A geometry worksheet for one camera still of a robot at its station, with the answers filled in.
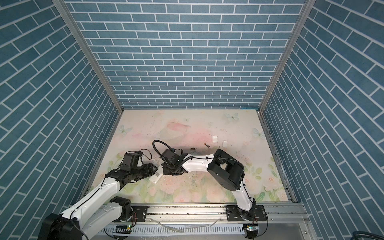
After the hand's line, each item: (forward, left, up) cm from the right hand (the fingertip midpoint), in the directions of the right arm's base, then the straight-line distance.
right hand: (163, 170), depth 88 cm
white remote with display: (-5, +3, 0) cm, 6 cm away
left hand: (-1, +5, +3) cm, 5 cm away
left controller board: (-30, +14, -4) cm, 33 cm away
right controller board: (-24, -50, -7) cm, 56 cm away
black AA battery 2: (+19, -25, -1) cm, 32 cm away
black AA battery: (+17, -16, -1) cm, 23 cm away
